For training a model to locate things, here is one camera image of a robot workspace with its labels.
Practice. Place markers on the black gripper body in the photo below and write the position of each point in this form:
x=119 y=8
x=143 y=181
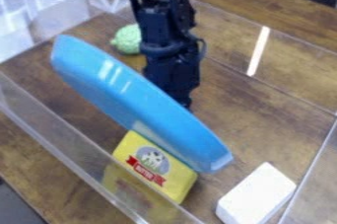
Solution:
x=171 y=48

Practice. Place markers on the blue round tray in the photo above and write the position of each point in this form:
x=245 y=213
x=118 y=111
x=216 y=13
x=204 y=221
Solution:
x=138 y=104

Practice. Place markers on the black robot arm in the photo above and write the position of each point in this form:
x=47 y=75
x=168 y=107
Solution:
x=173 y=50

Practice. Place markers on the yellow butter block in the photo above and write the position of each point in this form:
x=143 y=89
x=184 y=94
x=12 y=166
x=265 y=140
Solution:
x=154 y=166

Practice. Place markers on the white speckled foam block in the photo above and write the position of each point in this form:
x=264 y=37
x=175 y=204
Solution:
x=257 y=197

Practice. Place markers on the green bumpy gourd toy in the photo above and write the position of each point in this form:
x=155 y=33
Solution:
x=127 y=39

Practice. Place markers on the clear acrylic enclosure wall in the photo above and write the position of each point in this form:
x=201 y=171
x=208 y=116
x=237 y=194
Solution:
x=267 y=98

